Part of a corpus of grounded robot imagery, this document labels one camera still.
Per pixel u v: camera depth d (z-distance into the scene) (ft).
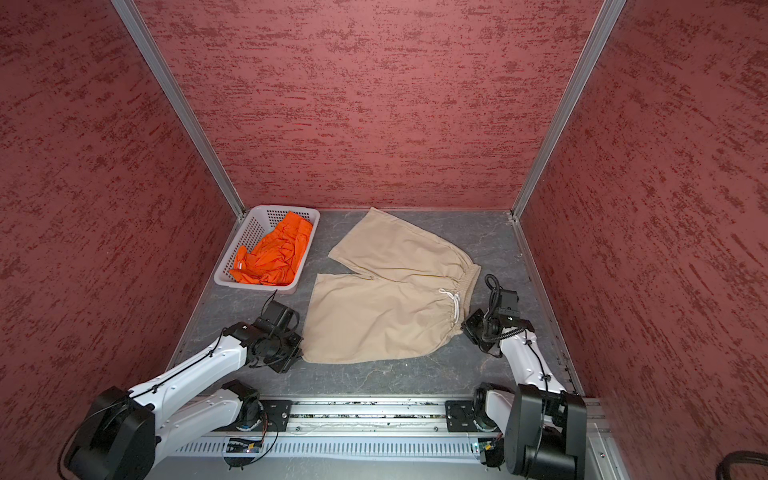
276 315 2.25
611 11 2.34
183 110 2.94
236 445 2.38
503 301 2.28
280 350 2.32
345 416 2.48
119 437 1.29
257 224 3.58
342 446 2.54
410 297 3.17
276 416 2.42
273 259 3.30
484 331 2.02
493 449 2.34
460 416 2.42
